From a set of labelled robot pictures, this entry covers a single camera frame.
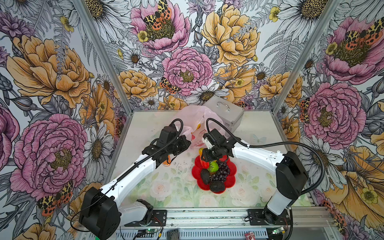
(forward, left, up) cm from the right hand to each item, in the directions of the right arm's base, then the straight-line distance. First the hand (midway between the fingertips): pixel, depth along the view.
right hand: (206, 161), depth 84 cm
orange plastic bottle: (+3, +24, -8) cm, 25 cm away
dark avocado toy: (-6, 0, -5) cm, 8 cm away
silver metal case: (+30, -18, +6) cm, 36 cm away
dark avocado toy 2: (-12, -5, -2) cm, 14 cm away
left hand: (+4, +8, +9) cm, 13 cm away
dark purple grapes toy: (-5, -9, -5) cm, 11 cm away
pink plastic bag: (+21, +7, +10) cm, 24 cm away
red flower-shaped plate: (0, +4, -3) cm, 5 cm away
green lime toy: (-2, -4, -3) cm, 6 cm away
